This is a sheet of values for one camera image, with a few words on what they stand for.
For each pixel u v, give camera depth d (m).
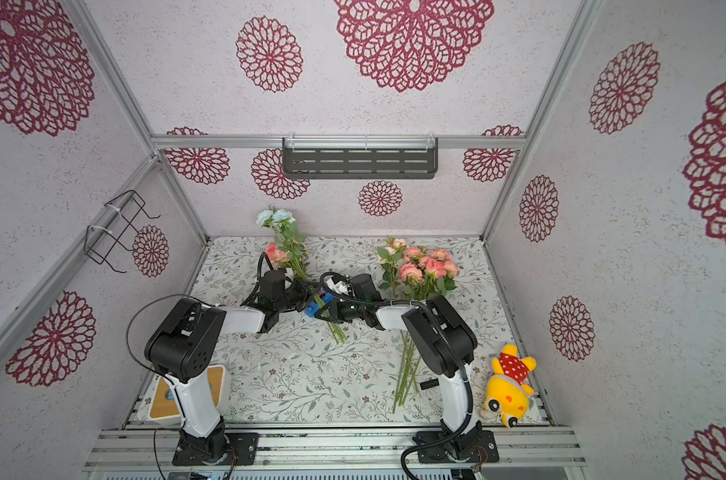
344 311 0.84
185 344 0.52
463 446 0.64
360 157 0.97
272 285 0.76
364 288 0.78
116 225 0.79
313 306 0.95
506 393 0.76
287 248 1.00
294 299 0.85
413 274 1.02
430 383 0.85
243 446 0.74
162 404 0.76
